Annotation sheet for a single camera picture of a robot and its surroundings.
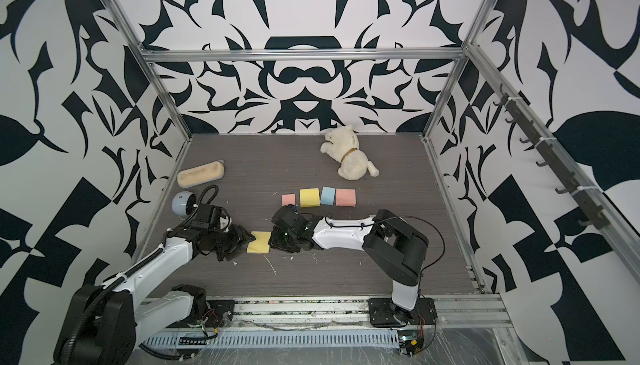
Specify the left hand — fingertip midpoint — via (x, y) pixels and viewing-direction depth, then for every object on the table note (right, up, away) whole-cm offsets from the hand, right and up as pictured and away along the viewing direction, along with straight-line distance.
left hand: (250, 238), depth 86 cm
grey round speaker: (-24, +11, +3) cm, 27 cm away
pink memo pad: (+34, +12, +13) cm, 38 cm away
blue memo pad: (+27, +12, +14) cm, 33 cm away
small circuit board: (+49, -25, -15) cm, 57 cm away
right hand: (+6, 0, -2) cm, 7 cm away
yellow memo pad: (+20, +12, +13) cm, 26 cm away
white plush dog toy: (+33, +33, +18) cm, 50 cm away
